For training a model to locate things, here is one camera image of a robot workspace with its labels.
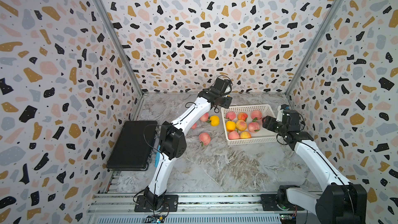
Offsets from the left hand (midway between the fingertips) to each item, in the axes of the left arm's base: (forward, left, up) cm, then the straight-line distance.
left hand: (229, 99), depth 90 cm
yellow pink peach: (-8, -8, -16) cm, 20 cm away
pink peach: (+1, -2, -16) cm, 16 cm away
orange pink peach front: (-14, -10, -16) cm, 24 cm away
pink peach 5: (-17, +15, -15) cm, 27 cm away
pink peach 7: (-10, -15, -15) cm, 23 cm away
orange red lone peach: (0, -10, -17) cm, 20 cm away
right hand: (-12, -21, -3) cm, 25 cm away
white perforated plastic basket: (-13, -23, -20) cm, 33 cm away
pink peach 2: (-1, +15, -16) cm, 21 cm away
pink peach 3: (+2, -20, -16) cm, 25 cm away
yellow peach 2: (-8, -1, -16) cm, 18 cm away
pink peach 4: (-28, +18, +15) cm, 36 cm away
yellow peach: (-4, +8, -16) cm, 18 cm away
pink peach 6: (-15, -2, -15) cm, 22 cm away
